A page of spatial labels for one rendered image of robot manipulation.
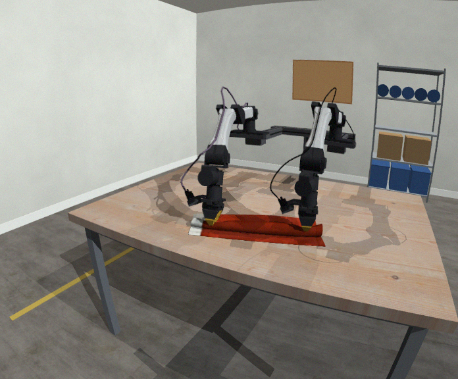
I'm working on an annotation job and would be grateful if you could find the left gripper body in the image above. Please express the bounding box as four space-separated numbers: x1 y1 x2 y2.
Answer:
298 191 318 226

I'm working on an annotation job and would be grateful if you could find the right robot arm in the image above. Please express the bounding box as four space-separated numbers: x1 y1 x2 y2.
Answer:
186 105 269 207

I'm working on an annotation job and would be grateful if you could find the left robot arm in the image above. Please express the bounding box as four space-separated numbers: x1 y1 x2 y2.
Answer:
280 101 355 214

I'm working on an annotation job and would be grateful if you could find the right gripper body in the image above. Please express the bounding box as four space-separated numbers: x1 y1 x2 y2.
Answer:
201 186 226 220

